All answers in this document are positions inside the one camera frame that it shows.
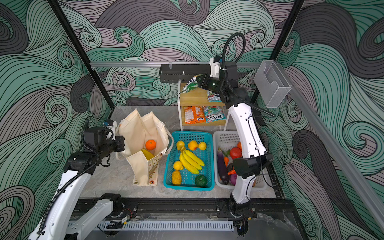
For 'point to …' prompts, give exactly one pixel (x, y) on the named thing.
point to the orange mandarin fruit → (150, 144)
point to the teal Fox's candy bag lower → (214, 113)
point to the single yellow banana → (148, 155)
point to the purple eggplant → (222, 167)
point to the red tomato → (235, 152)
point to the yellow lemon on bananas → (178, 165)
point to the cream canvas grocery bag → (146, 140)
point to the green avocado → (200, 181)
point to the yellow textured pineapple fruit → (176, 177)
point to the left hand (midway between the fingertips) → (123, 136)
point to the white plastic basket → (227, 140)
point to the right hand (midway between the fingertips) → (196, 77)
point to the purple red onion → (233, 178)
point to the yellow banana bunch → (190, 162)
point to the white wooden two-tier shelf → (196, 97)
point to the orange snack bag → (194, 114)
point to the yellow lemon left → (180, 144)
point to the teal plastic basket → (206, 156)
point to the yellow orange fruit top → (192, 145)
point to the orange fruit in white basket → (239, 145)
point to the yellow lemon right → (202, 145)
